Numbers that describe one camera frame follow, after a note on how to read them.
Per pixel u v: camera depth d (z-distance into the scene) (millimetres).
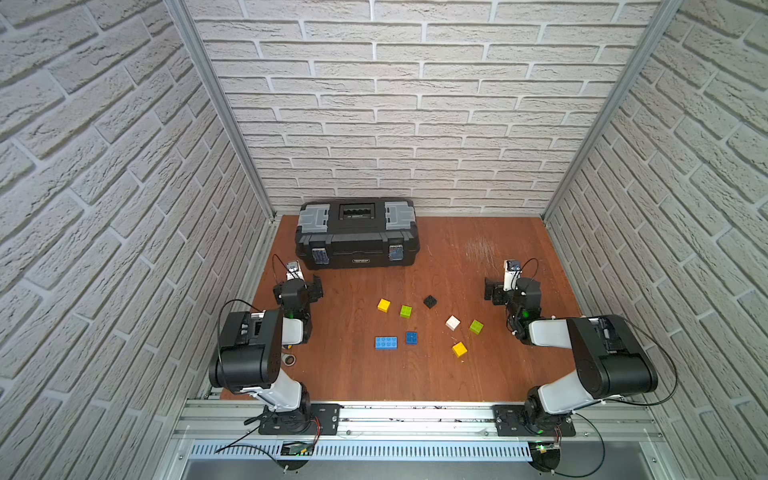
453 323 896
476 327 890
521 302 724
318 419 729
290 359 832
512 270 809
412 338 855
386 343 852
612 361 454
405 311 922
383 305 923
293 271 795
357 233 922
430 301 945
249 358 455
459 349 846
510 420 740
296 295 710
